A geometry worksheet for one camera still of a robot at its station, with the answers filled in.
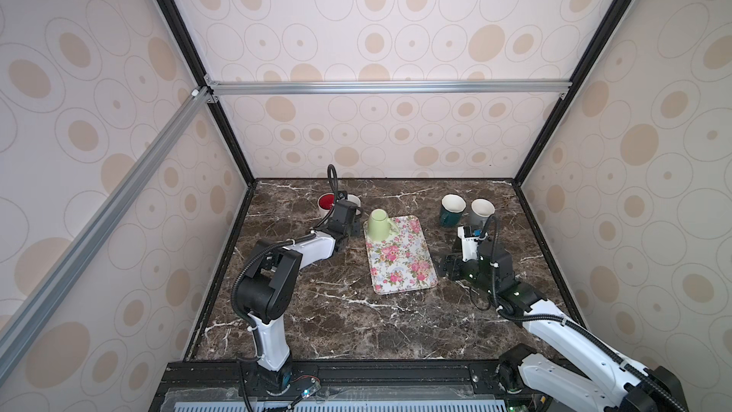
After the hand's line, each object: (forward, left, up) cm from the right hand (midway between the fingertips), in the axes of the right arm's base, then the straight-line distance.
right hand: (452, 252), depth 81 cm
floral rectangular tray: (+4, +13, -14) cm, 20 cm away
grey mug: (+22, -14, -7) cm, 27 cm away
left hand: (+17, +29, -4) cm, 34 cm away
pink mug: (+10, +28, +10) cm, 31 cm away
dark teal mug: (+23, -4, -7) cm, 24 cm away
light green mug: (+13, +21, -7) cm, 26 cm away
